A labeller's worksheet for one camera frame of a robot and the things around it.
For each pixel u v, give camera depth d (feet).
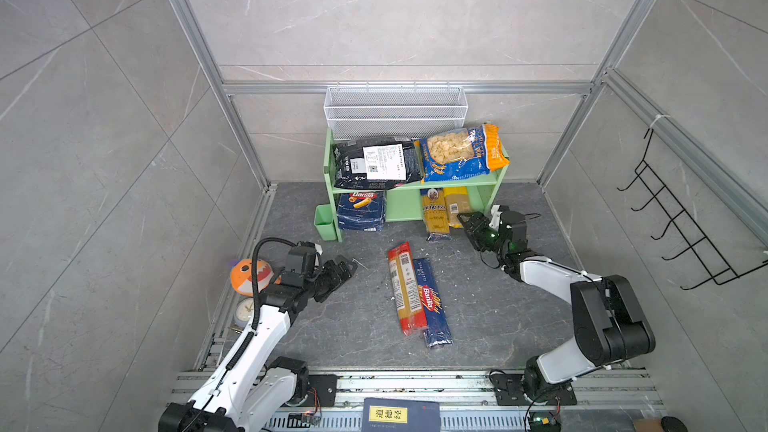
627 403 2.39
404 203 3.18
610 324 1.48
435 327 2.63
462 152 2.75
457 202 3.12
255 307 1.72
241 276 2.74
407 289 2.85
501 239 2.50
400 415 2.25
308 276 2.12
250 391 1.50
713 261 1.99
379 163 2.61
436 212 3.02
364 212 2.89
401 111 3.23
